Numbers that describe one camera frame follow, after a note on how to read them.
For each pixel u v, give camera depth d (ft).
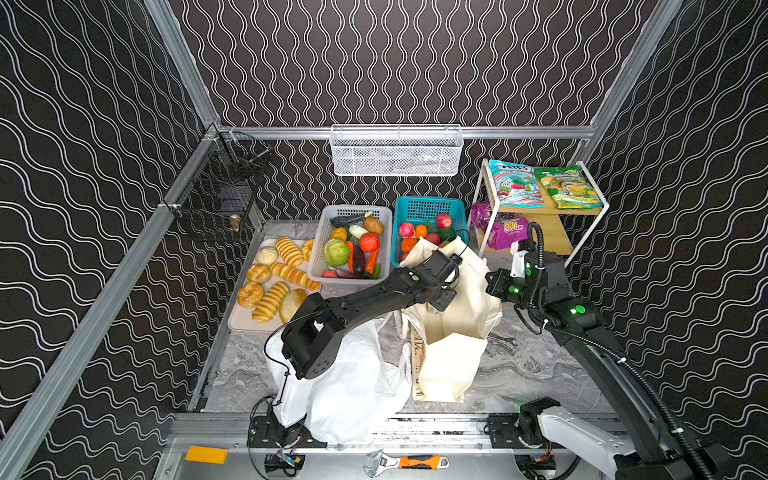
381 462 2.31
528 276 1.89
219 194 2.97
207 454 2.35
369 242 3.39
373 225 3.62
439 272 2.20
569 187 2.62
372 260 3.45
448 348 2.02
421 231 3.60
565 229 3.19
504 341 2.96
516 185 2.62
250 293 3.12
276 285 3.20
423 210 3.84
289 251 3.49
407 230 3.47
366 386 2.47
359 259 3.41
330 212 3.73
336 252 3.29
